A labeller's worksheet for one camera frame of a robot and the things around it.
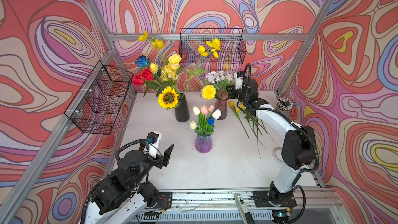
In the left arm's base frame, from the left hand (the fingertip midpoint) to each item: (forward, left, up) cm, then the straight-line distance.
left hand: (167, 143), depth 64 cm
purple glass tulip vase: (+12, -16, -20) cm, 28 cm away
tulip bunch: (+16, -17, -2) cm, 24 cm away
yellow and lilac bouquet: (+35, -22, +3) cm, 42 cm away
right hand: (+35, -30, -2) cm, 46 cm away
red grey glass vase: (+32, -28, -13) cm, 45 cm away
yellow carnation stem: (+25, -18, +6) cm, 31 cm away
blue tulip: (+9, -19, +4) cm, 21 cm away
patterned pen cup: (+28, -63, -8) cm, 70 cm away
